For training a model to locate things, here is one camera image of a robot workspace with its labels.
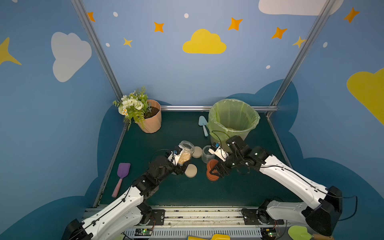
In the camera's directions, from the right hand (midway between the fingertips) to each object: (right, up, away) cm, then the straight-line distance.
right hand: (217, 164), depth 75 cm
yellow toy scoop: (-2, -33, -6) cm, 34 cm away
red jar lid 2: (-2, -10, +11) cm, 15 cm away
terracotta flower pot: (-39, +23, +21) cm, 50 cm away
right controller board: (+25, -33, -4) cm, 41 cm away
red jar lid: (-3, +1, -3) cm, 4 cm away
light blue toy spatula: (-5, +23, +39) cm, 46 cm away
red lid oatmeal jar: (-15, +9, -6) cm, 18 cm away
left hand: (-15, +5, 0) cm, 16 cm away
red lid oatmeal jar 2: (-4, +1, +14) cm, 15 cm away
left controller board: (-36, -32, -4) cm, 48 cm away
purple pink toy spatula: (-56, -8, +15) cm, 58 cm away
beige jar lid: (-9, +2, +23) cm, 25 cm away
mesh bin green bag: (+12, +25, +26) cm, 39 cm away
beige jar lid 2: (-14, -8, +14) cm, 21 cm away
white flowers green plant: (-47, +31, +10) cm, 58 cm away
